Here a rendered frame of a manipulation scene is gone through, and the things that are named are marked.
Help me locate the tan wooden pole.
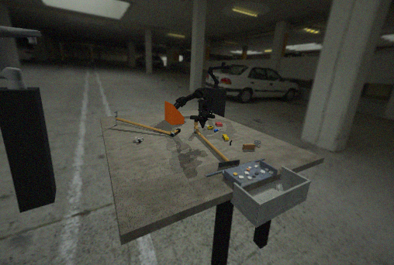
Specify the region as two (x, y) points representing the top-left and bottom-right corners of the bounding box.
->
(194, 119), (240, 167)

